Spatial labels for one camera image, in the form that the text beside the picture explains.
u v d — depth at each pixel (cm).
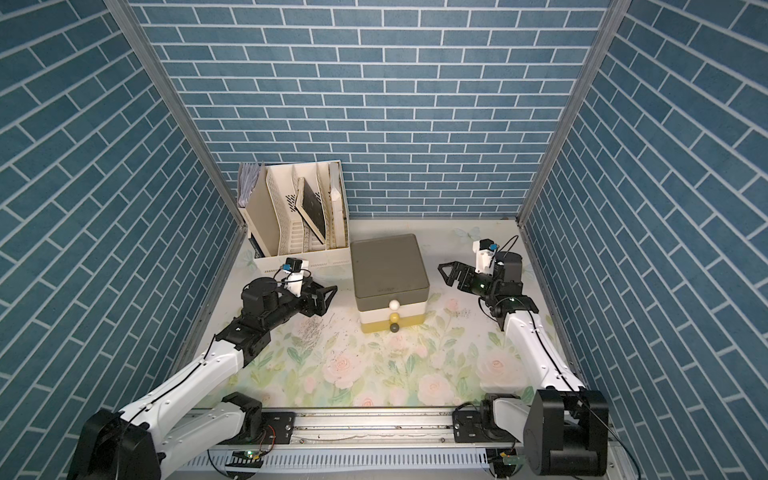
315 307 72
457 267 72
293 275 69
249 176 92
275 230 103
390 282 80
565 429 40
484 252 75
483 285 70
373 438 74
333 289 77
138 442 38
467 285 73
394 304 77
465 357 87
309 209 103
